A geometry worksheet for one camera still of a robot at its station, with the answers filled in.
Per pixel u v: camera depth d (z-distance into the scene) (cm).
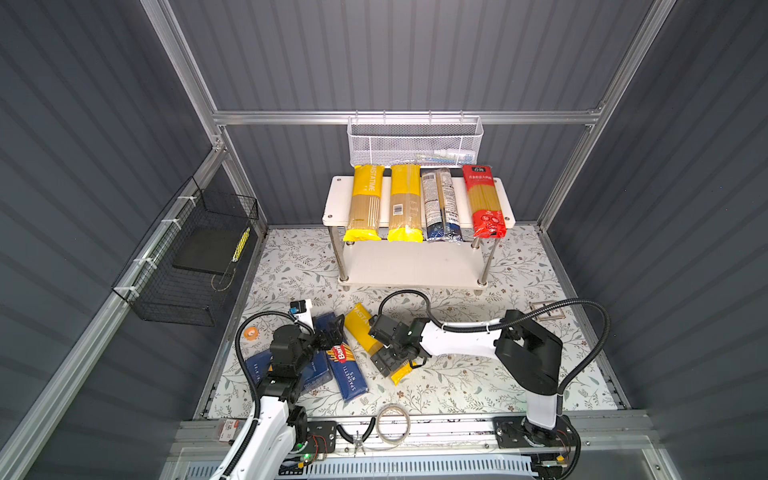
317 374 77
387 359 77
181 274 71
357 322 91
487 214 71
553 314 94
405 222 71
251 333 91
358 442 72
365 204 75
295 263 109
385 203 79
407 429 74
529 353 49
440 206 74
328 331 73
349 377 80
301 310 71
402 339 68
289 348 61
